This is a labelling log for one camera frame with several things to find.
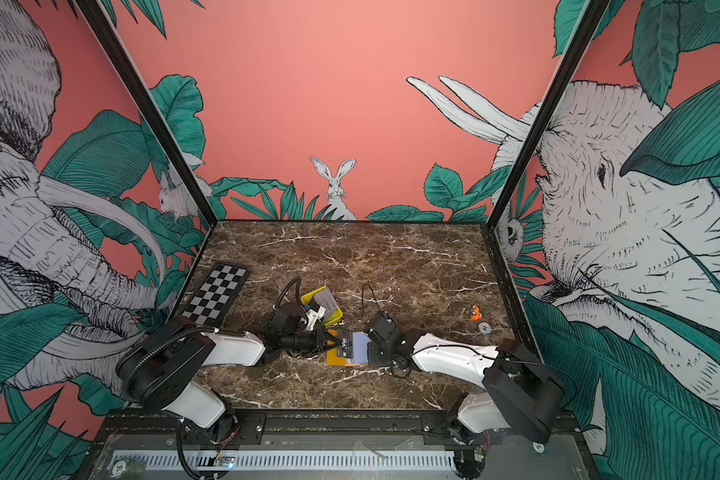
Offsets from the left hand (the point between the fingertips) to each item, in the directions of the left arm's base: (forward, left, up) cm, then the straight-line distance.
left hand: (343, 341), depth 84 cm
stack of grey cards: (+13, +6, -1) cm, 14 cm away
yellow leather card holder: (-4, +3, -3) cm, 6 cm away
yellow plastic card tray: (+16, +12, -2) cm, 20 cm away
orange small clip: (+8, -42, -3) cm, 43 cm away
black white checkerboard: (+16, +42, -2) cm, 45 cm away
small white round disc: (+5, -44, -6) cm, 45 cm away
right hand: (-3, -8, -3) cm, 9 cm away
